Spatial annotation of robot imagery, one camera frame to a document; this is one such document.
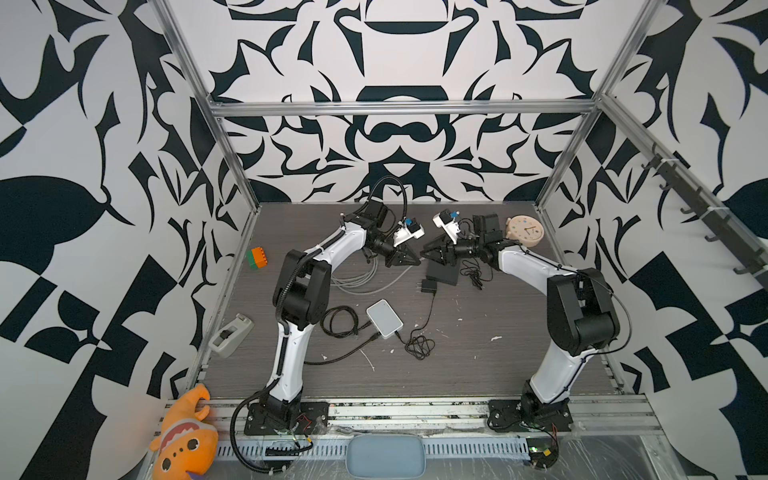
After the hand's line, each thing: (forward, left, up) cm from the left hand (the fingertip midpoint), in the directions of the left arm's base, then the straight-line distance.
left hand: (419, 256), depth 89 cm
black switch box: (+1, -10, -12) cm, 16 cm away
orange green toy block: (+8, +52, -10) cm, 54 cm away
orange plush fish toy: (-44, +53, -3) cm, 69 cm away
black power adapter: (+3, -20, -13) cm, 24 cm away
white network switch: (-14, +11, -12) cm, 21 cm away
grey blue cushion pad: (-47, +11, -10) cm, 49 cm away
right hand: (0, -2, +3) cm, 4 cm away
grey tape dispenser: (-19, +53, -9) cm, 57 cm away
